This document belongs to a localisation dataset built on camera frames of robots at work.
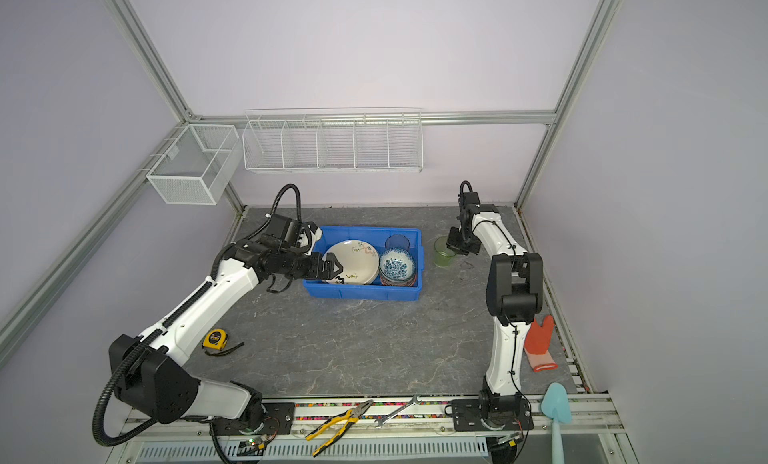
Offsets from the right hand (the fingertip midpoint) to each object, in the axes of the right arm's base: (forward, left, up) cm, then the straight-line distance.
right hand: (458, 250), depth 98 cm
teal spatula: (-43, -21, -9) cm, 49 cm away
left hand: (-16, +39, +12) cm, 44 cm away
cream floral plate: (-1, +34, -3) cm, 34 cm away
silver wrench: (-48, +25, -7) cm, 54 cm away
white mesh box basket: (+20, +85, +21) cm, 90 cm away
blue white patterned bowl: (-7, +20, 0) cm, 22 cm away
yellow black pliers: (-47, +31, -6) cm, 57 cm away
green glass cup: (-1, +5, -2) cm, 5 cm away
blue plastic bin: (-13, +28, -4) cm, 31 cm away
